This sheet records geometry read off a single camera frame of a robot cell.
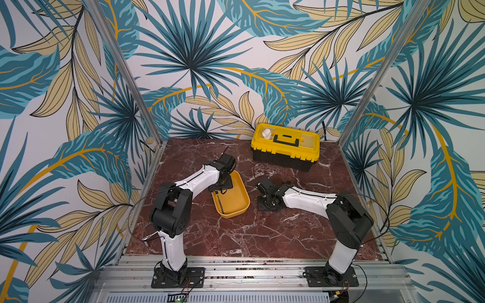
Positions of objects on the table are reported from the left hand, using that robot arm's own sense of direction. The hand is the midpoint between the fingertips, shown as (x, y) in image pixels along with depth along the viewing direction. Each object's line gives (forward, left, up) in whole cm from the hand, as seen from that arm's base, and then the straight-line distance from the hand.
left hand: (222, 188), depth 93 cm
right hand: (-7, -19, -4) cm, 21 cm away
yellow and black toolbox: (+18, -31, +12) cm, 38 cm away
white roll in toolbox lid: (+22, -21, +17) cm, 35 cm away
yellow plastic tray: (-2, -6, -8) cm, 11 cm away
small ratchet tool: (-24, +31, -3) cm, 39 cm away
